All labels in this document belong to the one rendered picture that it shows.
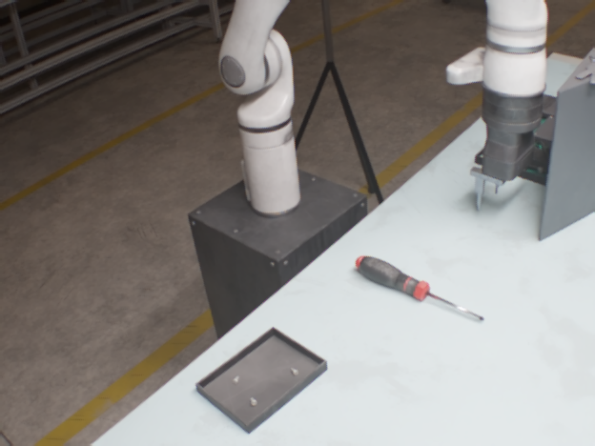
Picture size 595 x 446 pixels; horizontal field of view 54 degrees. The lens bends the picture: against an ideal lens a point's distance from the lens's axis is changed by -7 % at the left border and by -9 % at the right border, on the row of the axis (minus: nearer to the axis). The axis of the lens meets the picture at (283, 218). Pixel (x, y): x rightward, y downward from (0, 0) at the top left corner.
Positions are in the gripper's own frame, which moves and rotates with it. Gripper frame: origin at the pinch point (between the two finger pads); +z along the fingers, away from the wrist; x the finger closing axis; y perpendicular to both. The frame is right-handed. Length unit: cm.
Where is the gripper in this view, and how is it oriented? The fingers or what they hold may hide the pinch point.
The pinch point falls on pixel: (487, 201)
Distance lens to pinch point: 86.5
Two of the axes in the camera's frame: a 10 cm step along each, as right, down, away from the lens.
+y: 7.2, 3.3, -6.1
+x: 6.8, -4.7, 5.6
